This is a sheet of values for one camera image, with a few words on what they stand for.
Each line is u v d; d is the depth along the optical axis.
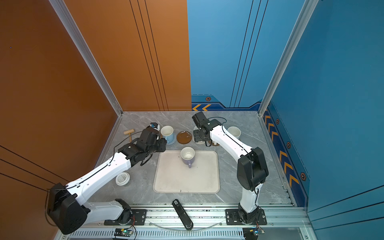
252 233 0.70
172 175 0.89
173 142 1.02
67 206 0.38
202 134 0.62
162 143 0.72
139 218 0.74
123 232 0.71
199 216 0.76
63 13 0.71
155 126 0.71
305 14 0.71
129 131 1.07
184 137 1.04
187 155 0.94
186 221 0.70
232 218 0.72
